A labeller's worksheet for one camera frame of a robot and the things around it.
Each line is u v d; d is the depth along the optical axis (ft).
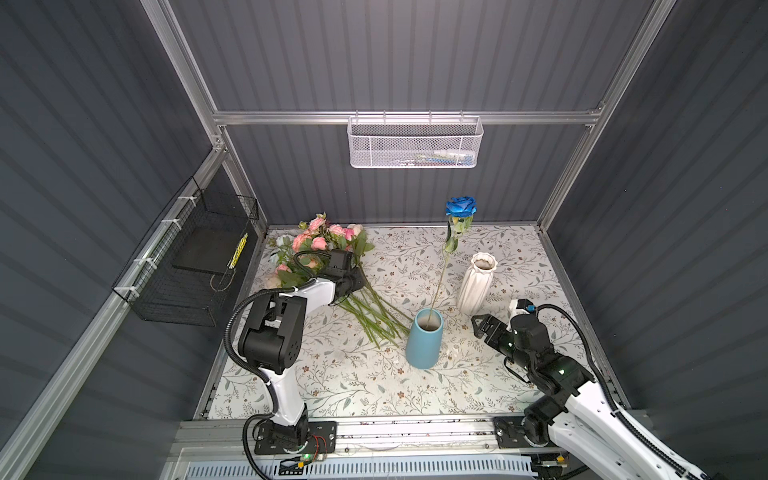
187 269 2.37
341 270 2.56
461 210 2.14
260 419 2.14
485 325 2.35
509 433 2.42
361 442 2.42
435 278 3.45
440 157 2.99
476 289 2.76
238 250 2.48
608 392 1.67
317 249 3.33
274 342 1.65
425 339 2.33
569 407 1.77
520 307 2.36
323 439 2.37
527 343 1.96
